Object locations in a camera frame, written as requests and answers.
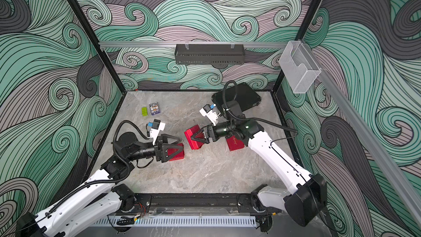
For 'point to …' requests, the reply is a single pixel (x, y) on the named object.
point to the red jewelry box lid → (234, 144)
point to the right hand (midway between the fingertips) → (195, 137)
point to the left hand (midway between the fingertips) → (180, 143)
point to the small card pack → (154, 108)
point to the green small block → (144, 111)
